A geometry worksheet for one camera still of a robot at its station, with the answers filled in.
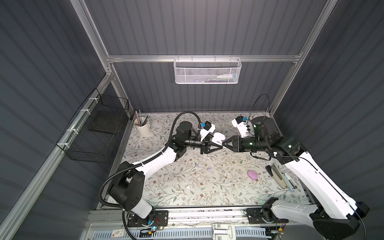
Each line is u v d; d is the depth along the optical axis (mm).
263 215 682
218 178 872
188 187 829
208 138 698
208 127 633
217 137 683
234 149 570
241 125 595
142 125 1012
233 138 598
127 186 439
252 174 883
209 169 904
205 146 643
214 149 678
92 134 732
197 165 912
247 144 541
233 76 912
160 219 722
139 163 472
